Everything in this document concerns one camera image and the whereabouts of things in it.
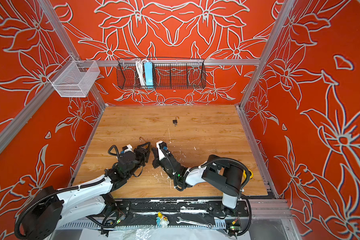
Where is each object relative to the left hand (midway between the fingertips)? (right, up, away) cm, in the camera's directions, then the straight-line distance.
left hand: (153, 145), depth 79 cm
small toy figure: (+6, -33, -13) cm, 36 cm away
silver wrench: (+28, -36, -11) cm, 47 cm away
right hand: (-2, -2, -1) cm, 3 cm away
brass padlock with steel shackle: (-7, +2, +5) cm, 9 cm away
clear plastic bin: (-52, +40, +13) cm, 67 cm away
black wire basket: (+3, +45, +18) cm, 49 cm away
